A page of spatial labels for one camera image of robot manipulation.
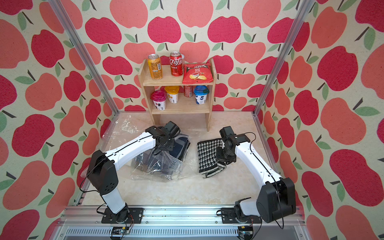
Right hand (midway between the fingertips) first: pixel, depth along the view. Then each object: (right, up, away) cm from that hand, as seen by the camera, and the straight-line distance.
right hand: (221, 161), depth 82 cm
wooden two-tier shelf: (-21, +33, +14) cm, 42 cm away
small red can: (-19, +43, +15) cm, 49 cm away
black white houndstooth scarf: (-7, -1, +3) cm, 8 cm away
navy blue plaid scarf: (-23, +8, +9) cm, 26 cm away
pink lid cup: (-36, +37, +4) cm, 52 cm away
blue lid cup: (-11, +41, +9) cm, 43 cm away
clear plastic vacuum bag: (-30, -2, -2) cm, 30 cm away
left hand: (-30, +6, +4) cm, 31 cm away
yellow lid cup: (-29, +41, +10) cm, 51 cm away
